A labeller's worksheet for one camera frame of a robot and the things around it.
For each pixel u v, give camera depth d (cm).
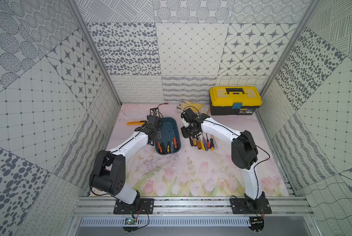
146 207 74
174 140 95
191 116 74
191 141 98
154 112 114
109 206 74
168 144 95
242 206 73
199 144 95
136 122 106
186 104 120
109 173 44
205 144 96
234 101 101
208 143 97
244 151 54
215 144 95
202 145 95
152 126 71
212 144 96
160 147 92
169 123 101
